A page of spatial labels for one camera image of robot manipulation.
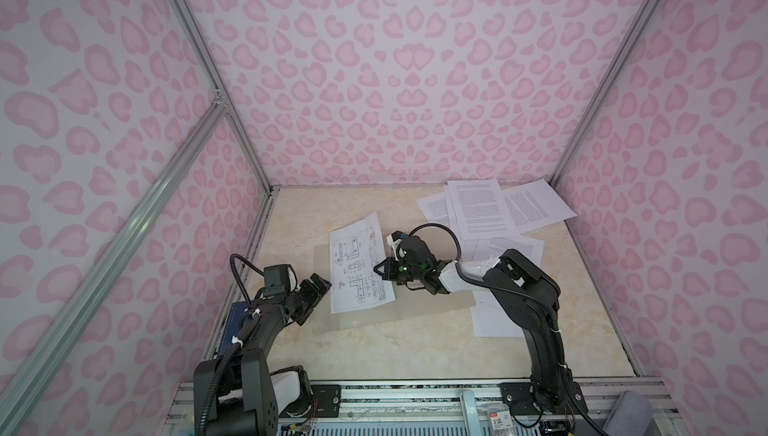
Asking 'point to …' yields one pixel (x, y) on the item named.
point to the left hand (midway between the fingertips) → (323, 290)
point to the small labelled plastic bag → (500, 420)
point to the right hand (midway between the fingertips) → (375, 268)
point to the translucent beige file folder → (413, 307)
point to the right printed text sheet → (536, 204)
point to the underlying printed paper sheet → (435, 208)
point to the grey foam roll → (631, 416)
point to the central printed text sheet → (481, 209)
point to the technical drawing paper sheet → (355, 251)
